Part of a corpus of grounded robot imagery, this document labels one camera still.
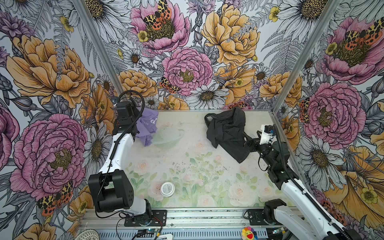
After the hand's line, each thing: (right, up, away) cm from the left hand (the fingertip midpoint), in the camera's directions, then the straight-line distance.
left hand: (132, 112), depth 83 cm
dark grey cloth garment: (+54, -11, +16) cm, 57 cm away
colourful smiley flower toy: (+59, -56, -14) cm, 82 cm away
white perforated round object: (-14, -55, -15) cm, 59 cm away
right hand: (+61, -13, -5) cm, 63 cm away
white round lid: (+20, -39, -5) cm, 45 cm away
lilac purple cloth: (+1, -7, +19) cm, 20 cm away
